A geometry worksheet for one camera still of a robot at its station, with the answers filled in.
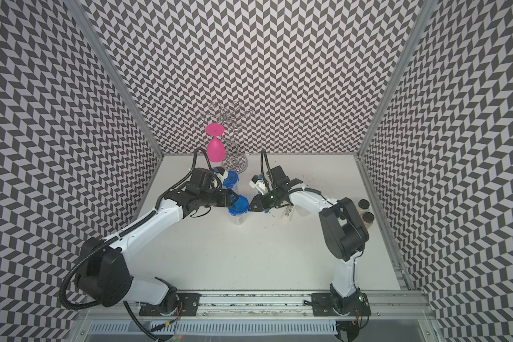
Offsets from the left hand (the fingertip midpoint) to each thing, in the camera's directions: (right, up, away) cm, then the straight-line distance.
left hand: (233, 198), depth 83 cm
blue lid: (-2, +7, +7) cm, 10 cm away
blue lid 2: (+3, -3, -1) cm, 4 cm away
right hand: (+7, -5, +3) cm, 9 cm away
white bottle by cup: (+22, -7, +10) cm, 26 cm away
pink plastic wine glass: (-8, +21, +5) cm, 23 cm away
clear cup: (+2, -9, +3) cm, 10 cm away
